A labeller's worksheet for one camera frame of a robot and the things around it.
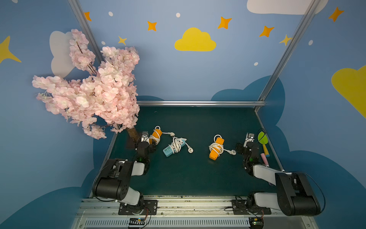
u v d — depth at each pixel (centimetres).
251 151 69
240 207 74
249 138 78
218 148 90
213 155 90
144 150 70
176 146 91
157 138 96
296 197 43
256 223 73
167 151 91
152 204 75
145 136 79
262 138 102
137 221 73
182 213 73
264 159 91
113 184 44
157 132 96
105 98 51
